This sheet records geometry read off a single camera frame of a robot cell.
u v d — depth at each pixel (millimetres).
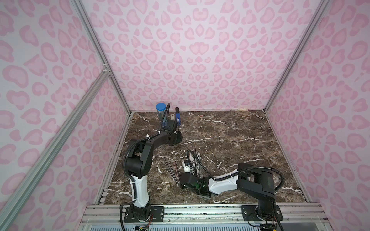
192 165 761
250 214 725
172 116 1134
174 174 861
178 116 1130
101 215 748
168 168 884
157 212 736
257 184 474
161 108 955
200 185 655
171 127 802
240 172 486
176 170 881
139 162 519
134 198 588
